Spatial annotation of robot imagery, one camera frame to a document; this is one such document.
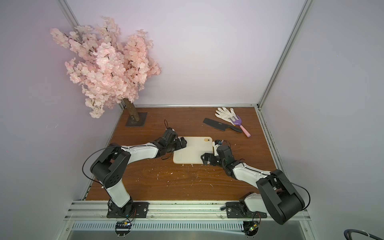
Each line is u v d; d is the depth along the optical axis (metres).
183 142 0.90
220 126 1.07
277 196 0.42
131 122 1.10
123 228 0.71
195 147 1.00
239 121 1.08
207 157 0.79
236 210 0.73
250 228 0.70
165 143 0.74
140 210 0.73
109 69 0.63
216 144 0.81
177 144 0.85
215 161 0.79
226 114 1.14
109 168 0.48
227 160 0.69
